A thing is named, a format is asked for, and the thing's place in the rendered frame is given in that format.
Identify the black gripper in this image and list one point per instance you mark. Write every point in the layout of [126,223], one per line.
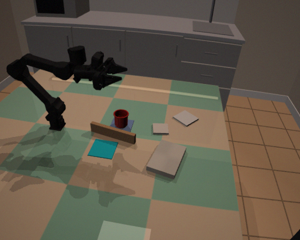
[100,78]

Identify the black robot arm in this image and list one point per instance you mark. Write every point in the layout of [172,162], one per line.
[63,70]

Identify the dark red cup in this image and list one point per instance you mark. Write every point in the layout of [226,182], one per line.
[121,118]

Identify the tan wooden flat bar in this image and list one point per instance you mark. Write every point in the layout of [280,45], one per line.
[113,132]

